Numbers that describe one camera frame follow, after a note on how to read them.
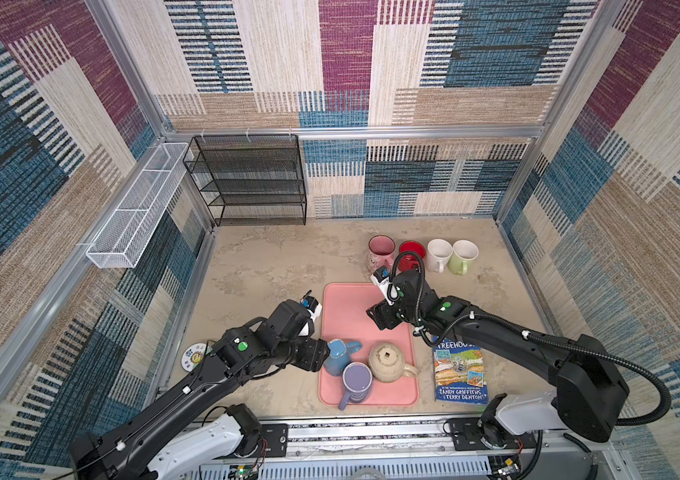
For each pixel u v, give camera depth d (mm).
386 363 774
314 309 663
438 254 994
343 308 966
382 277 732
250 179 1082
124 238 714
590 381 419
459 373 812
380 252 969
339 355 764
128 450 394
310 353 625
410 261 1032
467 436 729
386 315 741
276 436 742
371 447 730
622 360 397
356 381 746
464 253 1012
